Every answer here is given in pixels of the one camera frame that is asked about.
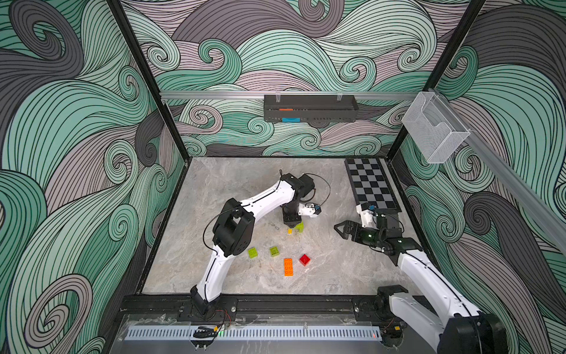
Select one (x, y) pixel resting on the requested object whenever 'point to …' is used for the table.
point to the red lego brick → (304, 259)
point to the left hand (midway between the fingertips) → (290, 217)
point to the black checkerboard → (371, 184)
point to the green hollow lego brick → (274, 251)
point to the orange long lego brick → (289, 267)
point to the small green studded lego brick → (253, 253)
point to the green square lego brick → (300, 227)
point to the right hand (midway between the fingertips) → (345, 230)
